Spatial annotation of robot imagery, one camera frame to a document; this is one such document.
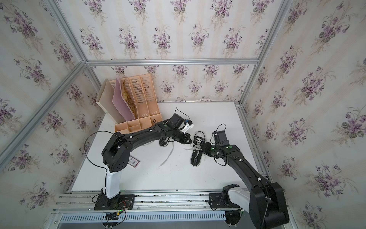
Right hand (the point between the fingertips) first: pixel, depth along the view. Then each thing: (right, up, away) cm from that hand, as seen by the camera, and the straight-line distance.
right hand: (203, 149), depth 85 cm
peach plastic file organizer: (-49, +36, +31) cm, 68 cm away
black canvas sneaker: (-2, +3, +8) cm, 9 cm away
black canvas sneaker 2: (-25, +4, +6) cm, 26 cm away
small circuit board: (-48, -31, -13) cm, 59 cm away
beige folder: (-59, +28, -2) cm, 65 cm away
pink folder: (-53, +28, +2) cm, 60 cm away
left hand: (-7, +4, +1) cm, 8 cm away
